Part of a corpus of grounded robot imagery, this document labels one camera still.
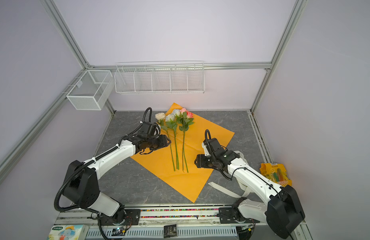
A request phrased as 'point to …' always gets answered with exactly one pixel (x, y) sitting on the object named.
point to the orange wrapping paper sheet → (174, 163)
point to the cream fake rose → (160, 117)
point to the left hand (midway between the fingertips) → (168, 144)
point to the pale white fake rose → (170, 118)
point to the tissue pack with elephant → (68, 232)
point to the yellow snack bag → (276, 172)
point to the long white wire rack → (162, 77)
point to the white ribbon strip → (246, 192)
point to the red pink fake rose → (186, 116)
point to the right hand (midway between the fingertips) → (199, 163)
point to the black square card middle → (170, 231)
